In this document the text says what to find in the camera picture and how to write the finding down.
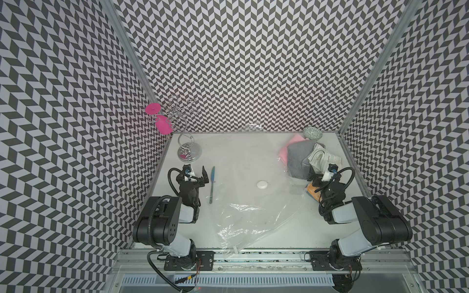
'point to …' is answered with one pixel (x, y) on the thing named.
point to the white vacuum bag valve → (262, 184)
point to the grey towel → (298, 162)
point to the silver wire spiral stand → (189, 151)
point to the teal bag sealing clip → (212, 178)
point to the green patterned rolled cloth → (312, 133)
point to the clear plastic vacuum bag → (250, 188)
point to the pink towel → (283, 151)
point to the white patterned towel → (319, 159)
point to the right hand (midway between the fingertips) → (319, 168)
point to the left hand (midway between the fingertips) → (194, 168)
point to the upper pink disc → (153, 108)
